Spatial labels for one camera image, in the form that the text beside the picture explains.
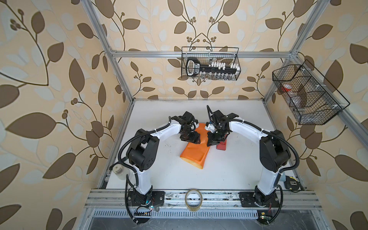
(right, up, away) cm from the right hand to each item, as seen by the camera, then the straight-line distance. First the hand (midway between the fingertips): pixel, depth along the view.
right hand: (208, 146), depth 86 cm
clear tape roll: (-9, -29, -14) cm, 33 cm away
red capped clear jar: (+44, +34, -5) cm, 56 cm away
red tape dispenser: (+9, -1, +4) cm, 10 cm away
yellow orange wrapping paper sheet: (-8, -4, -4) cm, 10 cm away
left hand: (-6, +3, +3) cm, 8 cm away
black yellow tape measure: (+44, -18, -9) cm, 49 cm away
